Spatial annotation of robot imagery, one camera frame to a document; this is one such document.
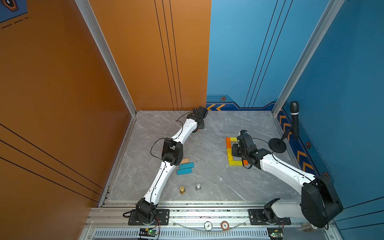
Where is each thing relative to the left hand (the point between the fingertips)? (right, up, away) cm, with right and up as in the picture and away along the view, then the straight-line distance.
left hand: (199, 123), depth 111 cm
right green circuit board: (+36, -53, -40) cm, 76 cm away
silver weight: (-1, -36, -30) cm, 47 cm away
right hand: (+21, -15, -22) cm, 34 cm away
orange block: (+23, -20, -37) cm, 48 cm away
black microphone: (+51, +7, -32) cm, 60 cm away
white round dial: (+4, -50, -40) cm, 64 cm away
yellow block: (+22, -25, -19) cm, 39 cm away
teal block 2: (-9, -29, -22) cm, 37 cm away
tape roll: (+50, -49, -42) cm, 81 cm away
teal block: (-8, -26, -21) cm, 34 cm away
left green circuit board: (-25, -53, -40) cm, 70 cm away
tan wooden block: (-9, -24, -17) cm, 31 cm away
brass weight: (-9, -36, -32) cm, 49 cm away
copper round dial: (+12, -50, -40) cm, 65 cm away
